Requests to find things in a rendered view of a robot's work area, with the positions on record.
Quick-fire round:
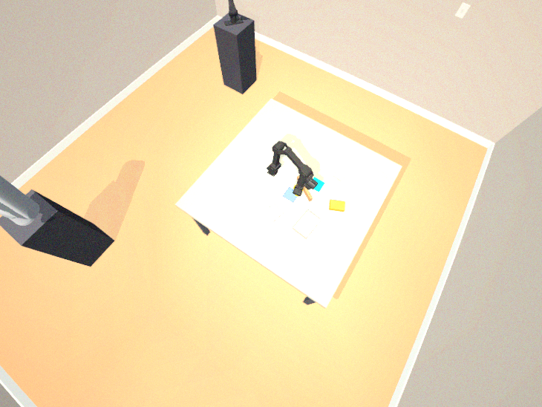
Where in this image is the yellow rectangular block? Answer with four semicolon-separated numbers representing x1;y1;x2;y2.
329;200;345;212

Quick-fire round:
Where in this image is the orange flat bar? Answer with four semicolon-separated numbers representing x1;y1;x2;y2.
303;187;313;201

